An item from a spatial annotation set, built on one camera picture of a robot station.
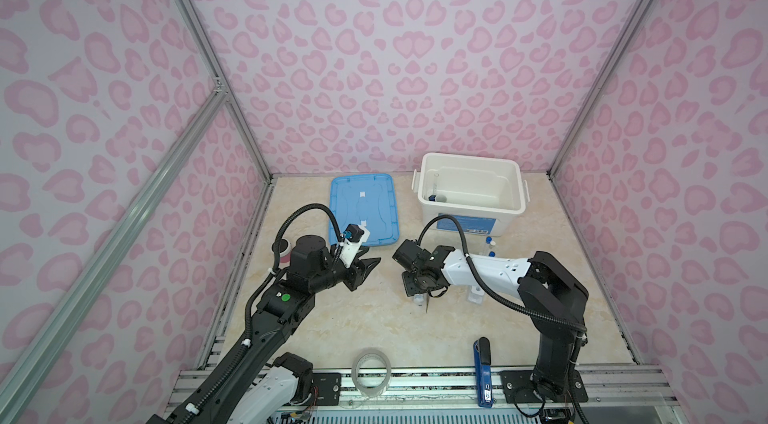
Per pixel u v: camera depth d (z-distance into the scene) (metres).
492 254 0.80
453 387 0.75
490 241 0.82
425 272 0.65
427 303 0.88
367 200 1.13
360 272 0.64
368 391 0.72
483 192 1.10
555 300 0.47
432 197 1.10
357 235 0.62
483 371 0.73
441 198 1.10
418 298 0.86
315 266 0.56
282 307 0.53
